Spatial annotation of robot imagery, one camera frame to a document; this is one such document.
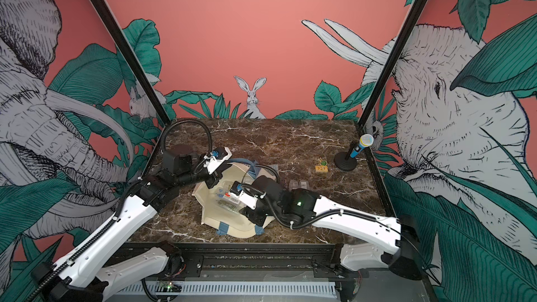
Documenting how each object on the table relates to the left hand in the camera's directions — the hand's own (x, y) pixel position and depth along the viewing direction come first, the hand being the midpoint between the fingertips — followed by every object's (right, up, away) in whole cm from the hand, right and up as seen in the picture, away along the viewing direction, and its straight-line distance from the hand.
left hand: (230, 160), depth 71 cm
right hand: (+5, -14, -3) cm, 15 cm away
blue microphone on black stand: (+51, -3, +31) cm, 60 cm away
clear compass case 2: (-4, -19, +17) cm, 25 cm away
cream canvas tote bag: (-6, -20, +13) cm, 25 cm away
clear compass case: (+29, -13, +23) cm, 39 cm away
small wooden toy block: (+39, -7, +30) cm, 49 cm away
